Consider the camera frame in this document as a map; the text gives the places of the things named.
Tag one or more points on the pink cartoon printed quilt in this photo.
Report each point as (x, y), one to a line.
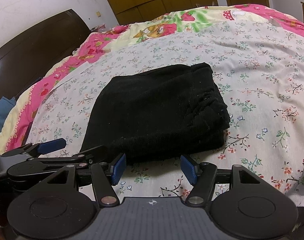
(72, 62)

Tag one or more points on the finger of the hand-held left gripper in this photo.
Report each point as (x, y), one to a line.
(74, 158)
(52, 145)

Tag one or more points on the dark wooden headboard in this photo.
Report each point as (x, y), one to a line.
(37, 47)

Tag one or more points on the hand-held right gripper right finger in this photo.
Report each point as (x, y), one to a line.
(188, 170)

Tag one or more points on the black pants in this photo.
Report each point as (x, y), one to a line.
(154, 110)

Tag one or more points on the white floral bed sheet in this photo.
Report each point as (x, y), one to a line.
(254, 67)

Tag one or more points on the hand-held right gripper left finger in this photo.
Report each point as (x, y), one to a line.
(118, 168)

